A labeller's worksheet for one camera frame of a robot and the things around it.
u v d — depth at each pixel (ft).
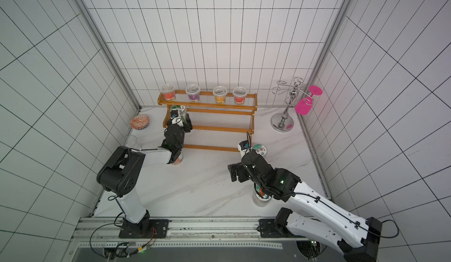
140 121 3.61
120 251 3.51
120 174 1.60
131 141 3.33
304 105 3.11
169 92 2.61
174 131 2.33
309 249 2.37
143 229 2.13
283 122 3.61
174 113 2.55
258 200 2.44
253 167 1.62
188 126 2.74
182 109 2.83
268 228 2.38
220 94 2.55
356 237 1.28
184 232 2.39
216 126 2.96
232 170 2.05
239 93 2.56
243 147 2.03
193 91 2.62
